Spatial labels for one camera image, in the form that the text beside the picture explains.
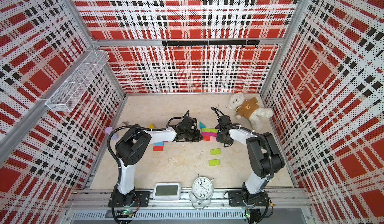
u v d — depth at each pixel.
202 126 0.99
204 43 0.88
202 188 0.73
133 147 0.52
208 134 0.96
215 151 0.89
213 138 0.94
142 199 0.74
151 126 0.59
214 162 0.86
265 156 0.47
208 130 0.99
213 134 0.97
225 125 0.74
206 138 0.94
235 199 0.73
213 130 0.99
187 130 0.80
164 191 0.73
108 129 0.91
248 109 1.01
